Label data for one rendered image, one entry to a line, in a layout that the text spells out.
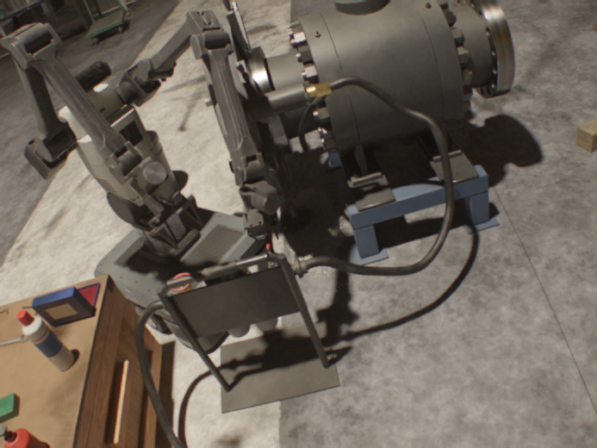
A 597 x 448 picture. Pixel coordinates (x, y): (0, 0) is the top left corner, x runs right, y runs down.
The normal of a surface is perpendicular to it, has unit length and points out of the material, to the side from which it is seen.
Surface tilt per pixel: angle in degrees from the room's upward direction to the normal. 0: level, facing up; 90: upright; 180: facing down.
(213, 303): 90
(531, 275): 0
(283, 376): 0
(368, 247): 90
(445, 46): 63
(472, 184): 90
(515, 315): 0
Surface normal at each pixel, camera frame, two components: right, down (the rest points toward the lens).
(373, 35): -0.11, -0.12
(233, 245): -0.26, -0.73
